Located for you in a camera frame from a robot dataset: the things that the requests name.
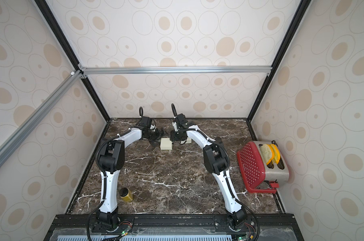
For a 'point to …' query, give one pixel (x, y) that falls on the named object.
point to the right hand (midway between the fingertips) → (170, 140)
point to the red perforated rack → (253, 168)
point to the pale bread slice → (267, 152)
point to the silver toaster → (276, 168)
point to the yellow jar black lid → (126, 194)
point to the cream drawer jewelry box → (166, 144)
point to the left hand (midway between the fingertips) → (168, 135)
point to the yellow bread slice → (277, 153)
